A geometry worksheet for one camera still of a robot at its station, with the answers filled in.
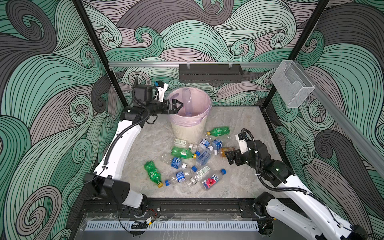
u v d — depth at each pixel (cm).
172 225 70
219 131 98
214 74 95
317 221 42
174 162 84
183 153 88
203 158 86
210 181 78
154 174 80
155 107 60
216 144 92
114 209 73
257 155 53
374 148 52
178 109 65
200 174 79
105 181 38
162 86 62
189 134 90
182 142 92
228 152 66
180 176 79
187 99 88
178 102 64
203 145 92
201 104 95
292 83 79
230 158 67
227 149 90
